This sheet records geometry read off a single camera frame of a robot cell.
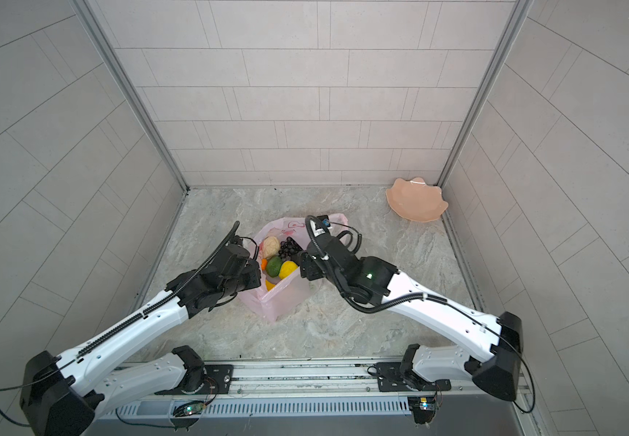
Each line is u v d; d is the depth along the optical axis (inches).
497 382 14.8
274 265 34.7
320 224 22.3
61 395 14.2
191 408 25.6
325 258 18.5
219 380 27.9
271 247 35.7
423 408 26.7
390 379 27.8
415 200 44.2
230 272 22.8
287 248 36.8
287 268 34.1
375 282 18.1
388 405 26.8
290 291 28.9
